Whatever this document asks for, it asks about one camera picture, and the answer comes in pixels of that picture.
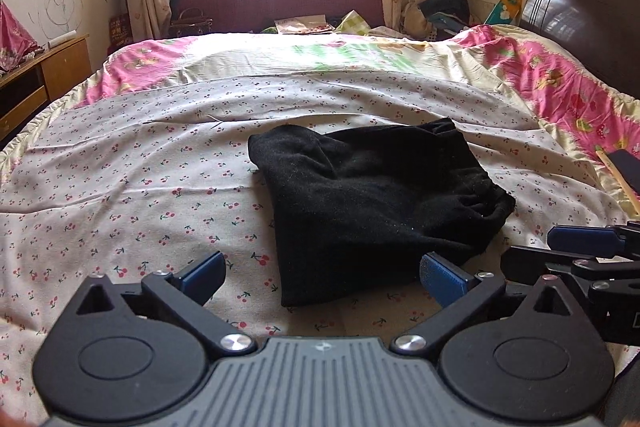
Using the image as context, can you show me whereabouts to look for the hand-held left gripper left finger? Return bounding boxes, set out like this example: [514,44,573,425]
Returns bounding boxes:
[67,250,257,356]

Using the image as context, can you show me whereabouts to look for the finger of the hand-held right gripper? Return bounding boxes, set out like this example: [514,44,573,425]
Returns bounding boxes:
[500,245,640,304]
[546,221,640,259]

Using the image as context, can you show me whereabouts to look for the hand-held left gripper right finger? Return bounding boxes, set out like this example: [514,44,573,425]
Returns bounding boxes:
[391,251,587,356]

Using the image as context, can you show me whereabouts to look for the black pants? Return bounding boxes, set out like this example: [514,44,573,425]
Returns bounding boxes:
[247,117,517,308]

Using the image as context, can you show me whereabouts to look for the yellow wooden strip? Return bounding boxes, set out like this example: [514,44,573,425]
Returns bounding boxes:
[595,149,640,200]

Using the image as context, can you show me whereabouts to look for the cherry print bedsheet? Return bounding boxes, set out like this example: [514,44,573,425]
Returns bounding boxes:
[0,72,640,413]

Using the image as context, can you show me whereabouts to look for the pink fruit print quilt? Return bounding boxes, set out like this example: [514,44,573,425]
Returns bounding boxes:
[75,24,640,202]

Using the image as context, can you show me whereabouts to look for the dark wooden headboard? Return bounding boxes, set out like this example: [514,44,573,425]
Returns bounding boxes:
[517,0,640,100]

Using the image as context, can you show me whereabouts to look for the yellow green cartoon bag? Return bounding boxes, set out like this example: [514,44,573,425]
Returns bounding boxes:
[487,0,525,25]

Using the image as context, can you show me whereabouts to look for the wooden side cabinet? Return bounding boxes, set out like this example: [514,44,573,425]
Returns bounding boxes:
[0,33,93,142]

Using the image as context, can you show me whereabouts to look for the brown handbag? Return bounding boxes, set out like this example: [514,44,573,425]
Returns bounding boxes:
[169,7,213,38]

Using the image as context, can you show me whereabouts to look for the red box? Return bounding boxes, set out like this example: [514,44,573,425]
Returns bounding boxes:
[109,13,133,44]

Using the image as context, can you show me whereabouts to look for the papers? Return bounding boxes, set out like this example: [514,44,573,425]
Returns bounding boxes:
[260,14,336,36]

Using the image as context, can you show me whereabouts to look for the dark clothes pile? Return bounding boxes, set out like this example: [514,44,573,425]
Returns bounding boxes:
[402,0,473,42]

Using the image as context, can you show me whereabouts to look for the yellow checked cloth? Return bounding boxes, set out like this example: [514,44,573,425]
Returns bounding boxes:
[334,9,373,35]

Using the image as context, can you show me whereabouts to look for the white roll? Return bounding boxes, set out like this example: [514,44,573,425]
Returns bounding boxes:
[45,29,83,48]

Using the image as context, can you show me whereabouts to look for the pink patterned cloth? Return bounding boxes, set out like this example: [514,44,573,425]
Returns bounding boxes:
[0,0,43,72]

